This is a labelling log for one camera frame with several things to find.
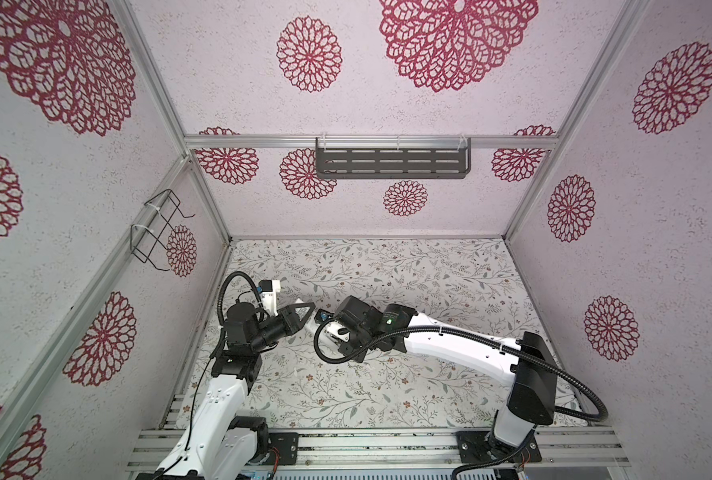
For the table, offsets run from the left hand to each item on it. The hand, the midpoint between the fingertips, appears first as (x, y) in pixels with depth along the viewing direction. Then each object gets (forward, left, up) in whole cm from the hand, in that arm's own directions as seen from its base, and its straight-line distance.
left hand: (314, 311), depth 77 cm
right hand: (-4, -7, -5) cm, 10 cm away
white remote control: (-5, 0, +1) cm, 5 cm away
